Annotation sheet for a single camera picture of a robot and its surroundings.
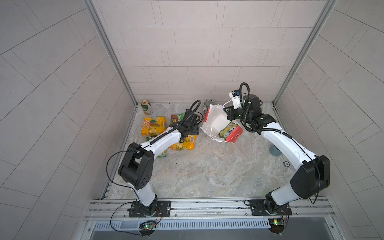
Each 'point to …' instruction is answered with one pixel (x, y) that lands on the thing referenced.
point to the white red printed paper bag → (215, 120)
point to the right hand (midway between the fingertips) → (223, 108)
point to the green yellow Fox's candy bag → (232, 132)
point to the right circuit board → (277, 225)
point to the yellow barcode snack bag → (188, 144)
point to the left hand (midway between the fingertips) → (195, 124)
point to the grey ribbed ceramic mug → (206, 104)
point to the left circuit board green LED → (148, 226)
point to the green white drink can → (144, 104)
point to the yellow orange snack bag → (154, 126)
